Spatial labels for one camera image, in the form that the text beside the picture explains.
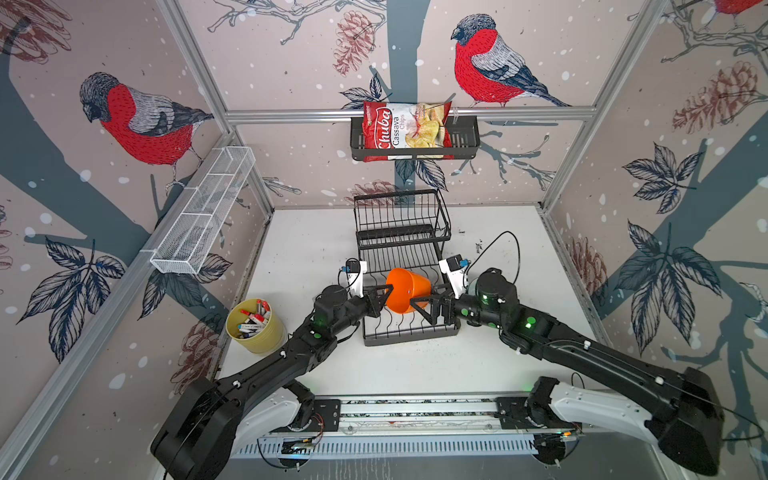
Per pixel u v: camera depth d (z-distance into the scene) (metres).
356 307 0.63
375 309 0.70
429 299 0.62
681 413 0.39
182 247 0.70
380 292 0.73
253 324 0.79
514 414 0.73
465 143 0.93
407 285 0.75
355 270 0.71
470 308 0.61
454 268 0.63
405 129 0.88
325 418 0.73
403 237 1.09
